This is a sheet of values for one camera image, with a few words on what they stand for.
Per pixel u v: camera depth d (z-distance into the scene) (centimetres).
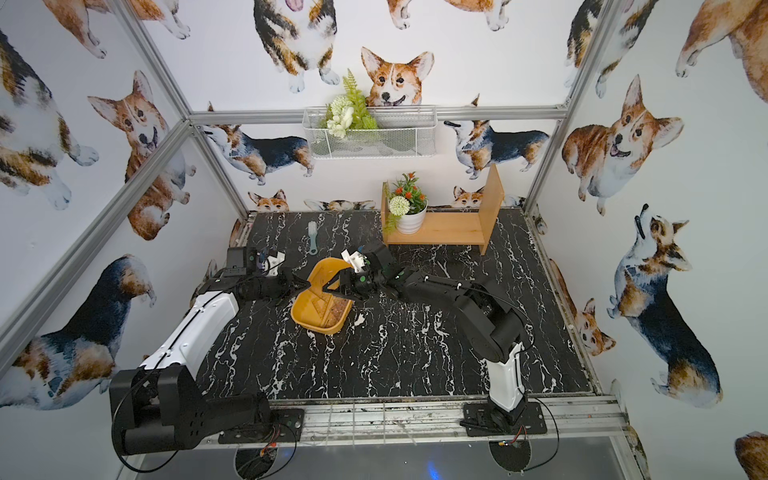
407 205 93
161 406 40
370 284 75
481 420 73
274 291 73
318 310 94
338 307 95
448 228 107
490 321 50
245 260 67
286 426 74
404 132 93
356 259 82
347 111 78
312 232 115
